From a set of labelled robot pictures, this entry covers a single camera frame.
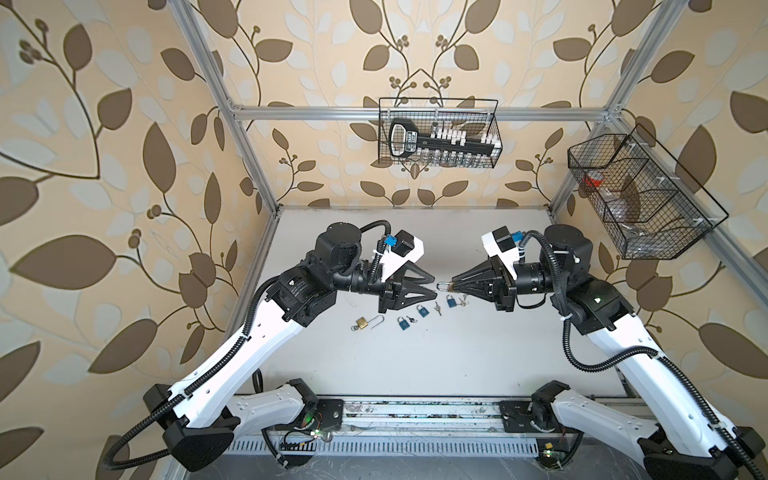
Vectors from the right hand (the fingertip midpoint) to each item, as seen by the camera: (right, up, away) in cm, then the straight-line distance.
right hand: (456, 286), depth 55 cm
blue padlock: (-9, -17, +35) cm, 40 cm away
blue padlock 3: (+6, -11, +39) cm, 41 cm away
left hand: (-4, 0, -2) cm, 5 cm away
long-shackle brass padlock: (-22, -17, +34) cm, 44 cm away
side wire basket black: (+52, +17, +18) cm, 57 cm away
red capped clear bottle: (+47, +27, +31) cm, 62 cm away
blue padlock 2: (-3, -14, +37) cm, 40 cm away
